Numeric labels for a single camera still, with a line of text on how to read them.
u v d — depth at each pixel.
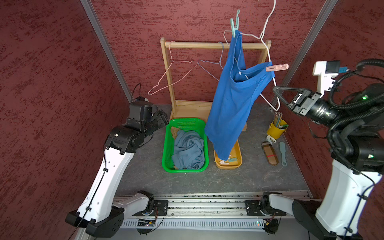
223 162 0.88
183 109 1.18
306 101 0.34
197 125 1.06
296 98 0.37
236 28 0.49
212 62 0.83
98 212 0.35
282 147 0.95
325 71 0.34
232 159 0.90
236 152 0.92
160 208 0.74
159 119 0.56
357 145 0.29
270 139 0.99
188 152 0.80
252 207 0.74
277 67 0.39
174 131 1.01
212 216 0.72
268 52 0.41
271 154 0.90
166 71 0.79
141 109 0.43
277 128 0.97
